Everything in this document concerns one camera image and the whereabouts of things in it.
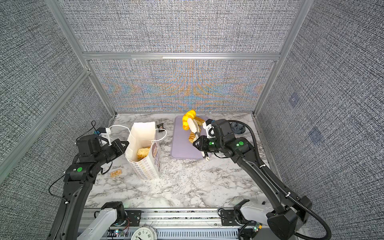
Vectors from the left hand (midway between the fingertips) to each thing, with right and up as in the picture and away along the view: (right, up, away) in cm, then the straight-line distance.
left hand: (129, 141), depth 72 cm
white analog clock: (+9, -40, -5) cm, 42 cm away
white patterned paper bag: (+4, +3, +8) cm, 9 cm away
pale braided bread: (+4, -7, +8) cm, 11 cm away
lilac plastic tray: (+23, -7, +30) cm, 38 cm away
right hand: (+32, 0, 0) cm, 32 cm away
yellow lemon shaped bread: (+29, +13, +5) cm, 33 cm away
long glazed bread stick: (+34, +10, +3) cm, 36 cm away
